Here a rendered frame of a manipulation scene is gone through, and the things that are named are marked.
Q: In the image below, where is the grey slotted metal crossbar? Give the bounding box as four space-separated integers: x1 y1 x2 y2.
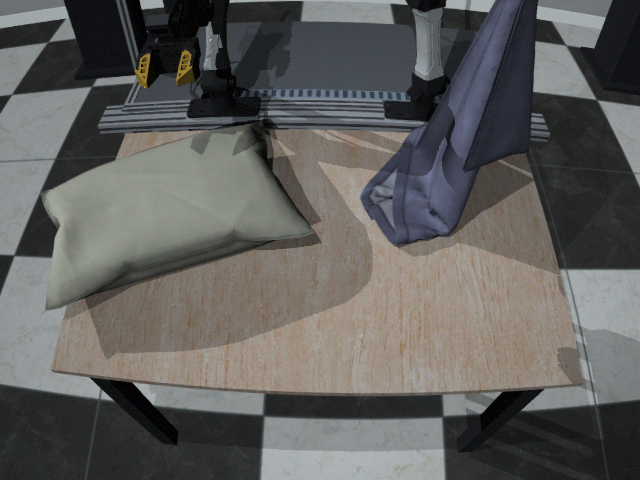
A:
98 105 550 142

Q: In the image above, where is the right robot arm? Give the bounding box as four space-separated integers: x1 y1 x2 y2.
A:
145 0 260 118

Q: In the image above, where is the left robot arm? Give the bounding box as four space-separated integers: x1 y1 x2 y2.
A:
384 0 447 122

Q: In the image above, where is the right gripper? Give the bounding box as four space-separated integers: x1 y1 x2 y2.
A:
135 28 201 88

